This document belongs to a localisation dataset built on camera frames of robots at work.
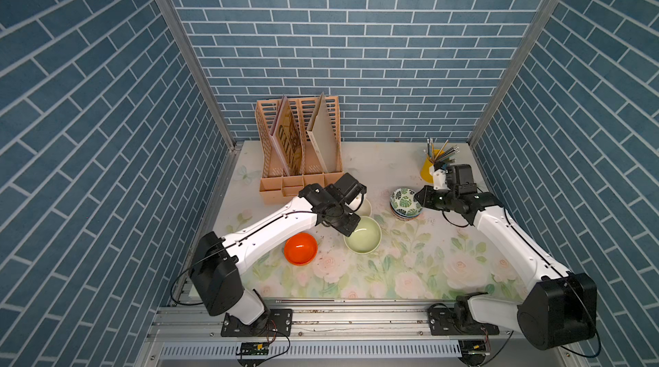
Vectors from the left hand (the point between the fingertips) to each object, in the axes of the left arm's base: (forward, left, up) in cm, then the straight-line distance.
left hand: (357, 227), depth 77 cm
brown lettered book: (+33, +25, +6) cm, 42 cm away
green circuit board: (-29, +29, -18) cm, 44 cm away
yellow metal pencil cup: (+14, -22, +10) cm, 28 cm away
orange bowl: (-1, +18, -14) cm, 23 cm away
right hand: (+11, -21, +1) cm, 24 cm away
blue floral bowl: (+9, -19, -10) cm, 23 cm away
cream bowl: (+13, -4, -11) cm, 17 cm away
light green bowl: (-1, -3, -5) cm, 6 cm away
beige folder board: (+31, +13, +11) cm, 35 cm away
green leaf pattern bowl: (+16, -19, -11) cm, 27 cm away
